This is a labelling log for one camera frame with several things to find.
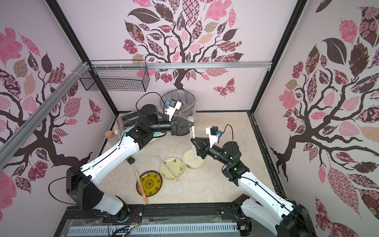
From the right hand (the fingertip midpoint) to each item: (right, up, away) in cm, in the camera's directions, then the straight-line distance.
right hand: (193, 139), depth 67 cm
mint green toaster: (-43, +9, +25) cm, 50 cm away
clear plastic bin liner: (-4, +24, +33) cm, 41 cm away
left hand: (0, +6, -2) cm, 6 cm away
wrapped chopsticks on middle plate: (-18, -18, +23) cm, 35 cm away
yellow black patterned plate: (-24, -27, +17) cm, 40 cm away
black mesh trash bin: (-4, +24, +33) cm, 41 cm away
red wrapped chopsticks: (-27, -33, +11) cm, 44 cm away
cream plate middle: (-12, -19, +24) cm, 33 cm away
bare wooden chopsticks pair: (0, +1, -1) cm, 1 cm away
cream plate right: (-2, -18, +26) cm, 31 cm away
